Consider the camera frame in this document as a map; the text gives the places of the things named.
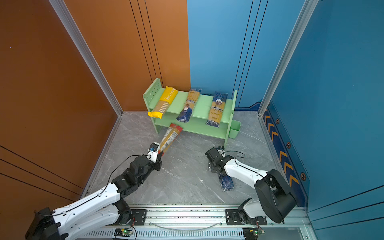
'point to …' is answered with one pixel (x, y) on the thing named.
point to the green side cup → (234, 129)
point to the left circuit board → (125, 232)
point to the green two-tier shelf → (202, 114)
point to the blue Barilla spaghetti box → (226, 183)
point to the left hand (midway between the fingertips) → (160, 149)
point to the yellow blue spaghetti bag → (186, 112)
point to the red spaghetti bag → (170, 134)
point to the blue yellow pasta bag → (218, 102)
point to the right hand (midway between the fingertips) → (218, 167)
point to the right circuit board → (252, 233)
